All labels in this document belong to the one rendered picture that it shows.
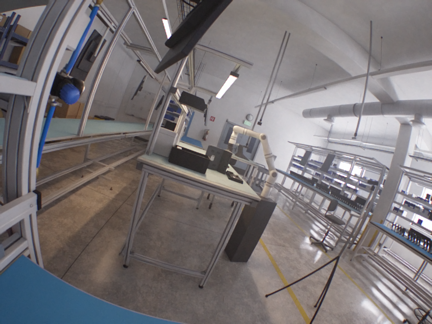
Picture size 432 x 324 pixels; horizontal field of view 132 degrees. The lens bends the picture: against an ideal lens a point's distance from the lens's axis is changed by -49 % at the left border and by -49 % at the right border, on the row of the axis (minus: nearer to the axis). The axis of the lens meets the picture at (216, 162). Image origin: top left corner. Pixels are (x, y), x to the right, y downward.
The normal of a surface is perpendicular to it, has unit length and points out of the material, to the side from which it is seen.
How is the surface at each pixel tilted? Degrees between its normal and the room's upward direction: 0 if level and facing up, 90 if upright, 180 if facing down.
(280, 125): 90
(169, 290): 0
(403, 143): 90
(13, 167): 90
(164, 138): 90
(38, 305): 0
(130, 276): 0
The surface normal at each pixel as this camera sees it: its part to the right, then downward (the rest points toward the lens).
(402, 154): -0.93, -0.33
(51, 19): 0.11, 0.18
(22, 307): 0.35, -0.93
